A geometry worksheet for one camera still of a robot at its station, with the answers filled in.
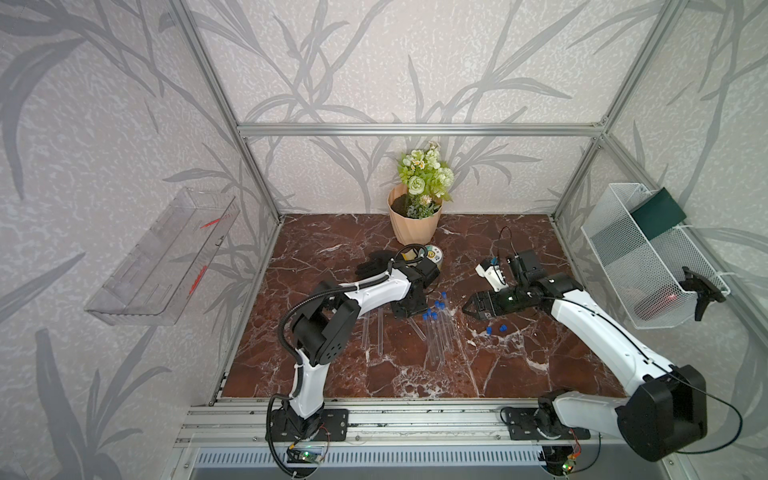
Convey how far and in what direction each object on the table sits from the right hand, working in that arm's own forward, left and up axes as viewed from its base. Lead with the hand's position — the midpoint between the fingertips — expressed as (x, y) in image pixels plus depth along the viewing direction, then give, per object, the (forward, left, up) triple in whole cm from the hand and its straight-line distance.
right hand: (475, 304), depth 80 cm
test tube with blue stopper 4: (-1, +8, -13) cm, 16 cm away
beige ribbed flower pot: (+30, +17, -3) cm, 35 cm away
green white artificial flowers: (+37, +12, +14) cm, 41 cm away
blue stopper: (-2, -6, -13) cm, 15 cm away
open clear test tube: (-2, +31, -13) cm, 34 cm away
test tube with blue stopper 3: (-2, +10, -13) cm, 17 cm away
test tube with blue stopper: (-1, +27, -13) cm, 30 cm away
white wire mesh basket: (+8, -49, +1) cm, 50 cm away
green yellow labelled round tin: (+22, +9, -6) cm, 25 cm away
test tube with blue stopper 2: (-5, +12, -13) cm, 18 cm away
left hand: (+3, +15, -12) cm, 20 cm away
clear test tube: (-1, +15, -14) cm, 21 cm away
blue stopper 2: (-1, -11, -13) cm, 17 cm away
